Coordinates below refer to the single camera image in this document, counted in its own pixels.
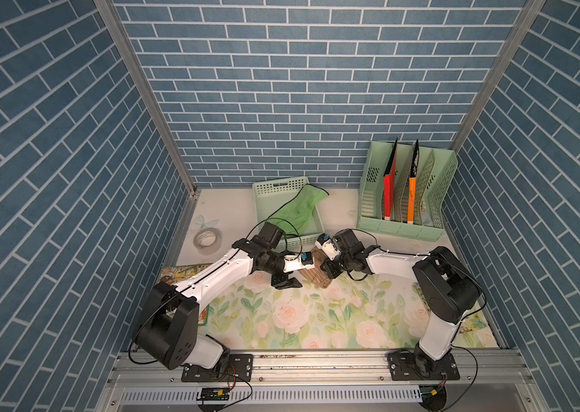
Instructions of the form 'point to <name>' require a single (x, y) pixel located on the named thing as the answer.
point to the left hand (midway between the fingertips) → (303, 274)
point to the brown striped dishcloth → (316, 274)
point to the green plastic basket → (270, 196)
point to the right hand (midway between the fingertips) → (323, 266)
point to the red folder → (389, 186)
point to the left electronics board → (214, 394)
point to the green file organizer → (435, 172)
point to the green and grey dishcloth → (296, 217)
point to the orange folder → (412, 186)
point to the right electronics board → (434, 396)
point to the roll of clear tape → (207, 240)
